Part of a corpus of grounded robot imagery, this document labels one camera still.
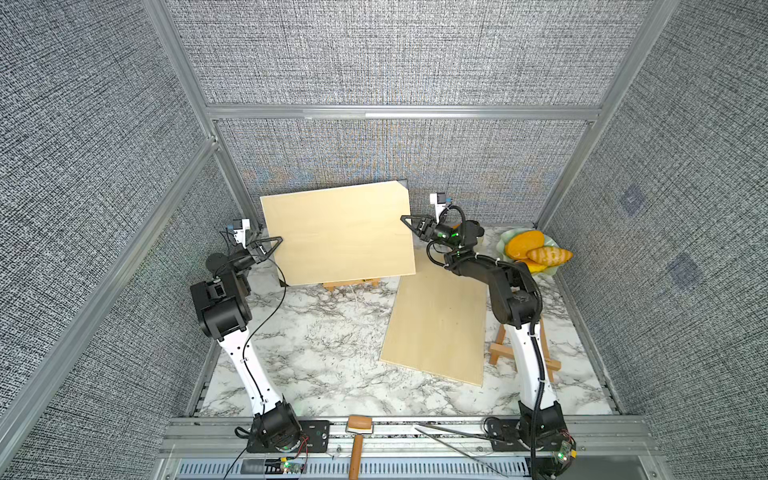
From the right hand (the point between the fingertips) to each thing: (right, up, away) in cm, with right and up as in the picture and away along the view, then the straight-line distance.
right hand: (401, 212), depth 87 cm
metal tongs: (+5, -56, -11) cm, 58 cm away
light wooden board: (+11, -33, +5) cm, 35 cm away
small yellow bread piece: (+46, -16, +14) cm, 51 cm away
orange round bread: (+43, -8, +19) cm, 48 cm away
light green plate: (+51, -18, +13) cm, 55 cm away
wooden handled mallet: (-11, -55, -12) cm, 58 cm away
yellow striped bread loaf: (+50, -13, +13) cm, 54 cm away
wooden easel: (-22, -23, +14) cm, 35 cm away
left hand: (-36, -8, +6) cm, 37 cm away
